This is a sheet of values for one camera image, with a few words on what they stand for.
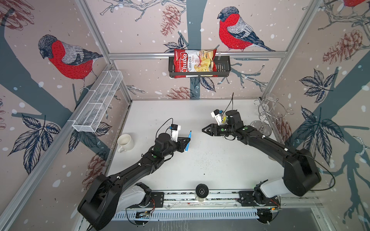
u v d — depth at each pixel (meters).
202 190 0.67
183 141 0.75
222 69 0.95
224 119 0.72
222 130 0.72
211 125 0.74
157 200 0.73
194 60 0.88
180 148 0.71
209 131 0.79
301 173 0.43
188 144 0.79
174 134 0.73
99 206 0.40
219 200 0.75
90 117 0.71
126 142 0.86
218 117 0.77
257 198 0.66
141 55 1.01
